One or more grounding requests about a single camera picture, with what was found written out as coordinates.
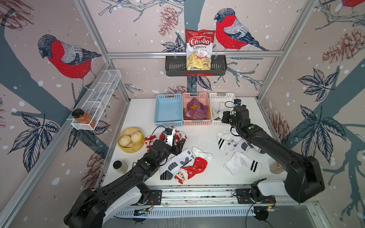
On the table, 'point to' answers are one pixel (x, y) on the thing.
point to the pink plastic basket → (204, 97)
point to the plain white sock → (233, 166)
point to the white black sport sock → (168, 168)
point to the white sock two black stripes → (218, 108)
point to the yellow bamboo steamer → (131, 140)
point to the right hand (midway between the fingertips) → (222, 111)
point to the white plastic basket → (227, 98)
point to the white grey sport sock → (229, 141)
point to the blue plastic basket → (168, 111)
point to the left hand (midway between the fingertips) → (183, 136)
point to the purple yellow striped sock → (196, 110)
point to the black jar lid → (117, 164)
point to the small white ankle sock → (197, 153)
